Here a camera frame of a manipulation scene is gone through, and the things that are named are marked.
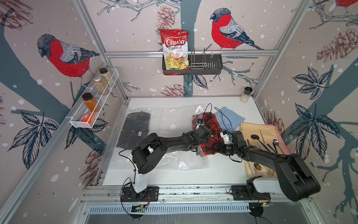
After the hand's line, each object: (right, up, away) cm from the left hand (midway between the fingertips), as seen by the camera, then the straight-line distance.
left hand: (205, 132), depth 90 cm
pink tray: (+53, -7, +2) cm, 53 cm away
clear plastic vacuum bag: (-32, +10, +16) cm, 37 cm away
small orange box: (-60, +12, -26) cm, 66 cm away
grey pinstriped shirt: (-50, +2, +9) cm, 51 cm away
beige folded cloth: (+42, -3, +5) cm, 43 cm away
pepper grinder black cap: (+38, +31, +20) cm, 53 cm away
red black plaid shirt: (+4, +8, +10) cm, 13 cm away
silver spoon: (+49, -7, +2) cm, 49 cm away
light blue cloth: (+22, +6, +18) cm, 29 cm away
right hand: (+5, -9, -2) cm, 10 cm away
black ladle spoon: (+37, -4, +4) cm, 37 cm away
